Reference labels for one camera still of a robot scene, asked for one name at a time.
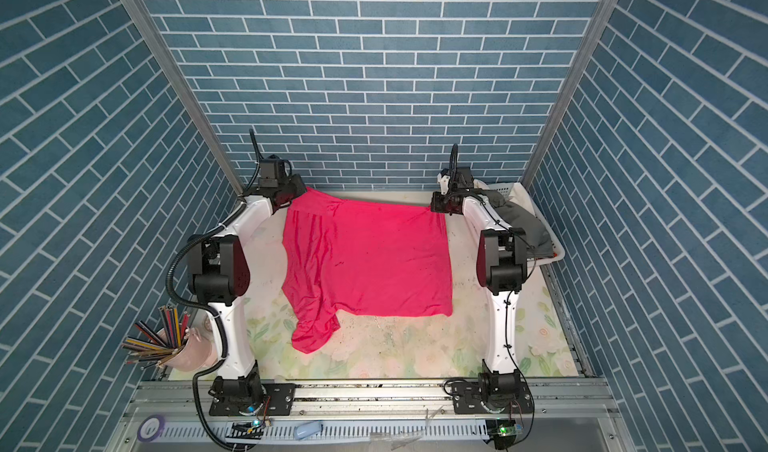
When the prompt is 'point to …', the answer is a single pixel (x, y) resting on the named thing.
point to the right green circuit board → (503, 432)
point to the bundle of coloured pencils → (156, 347)
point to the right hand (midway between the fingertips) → (432, 199)
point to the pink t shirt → (344, 257)
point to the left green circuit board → (244, 430)
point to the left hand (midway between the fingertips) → (302, 180)
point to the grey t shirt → (518, 218)
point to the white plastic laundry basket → (518, 194)
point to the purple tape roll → (161, 423)
